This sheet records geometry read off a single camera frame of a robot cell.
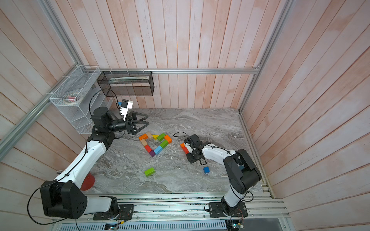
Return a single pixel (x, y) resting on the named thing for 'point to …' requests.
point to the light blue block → (158, 149)
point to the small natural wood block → (143, 141)
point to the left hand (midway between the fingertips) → (148, 122)
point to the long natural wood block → (149, 134)
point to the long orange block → (143, 136)
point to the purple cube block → (152, 153)
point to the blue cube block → (206, 170)
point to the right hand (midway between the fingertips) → (191, 156)
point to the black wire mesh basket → (126, 83)
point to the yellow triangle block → (155, 136)
